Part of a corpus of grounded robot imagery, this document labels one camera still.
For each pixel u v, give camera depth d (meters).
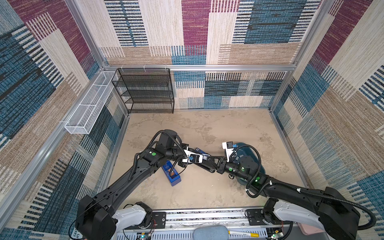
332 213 0.41
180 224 0.73
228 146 0.69
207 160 0.73
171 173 0.83
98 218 0.37
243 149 0.95
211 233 0.68
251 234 0.69
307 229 0.69
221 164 0.66
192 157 0.58
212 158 0.72
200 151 0.94
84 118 0.71
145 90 1.09
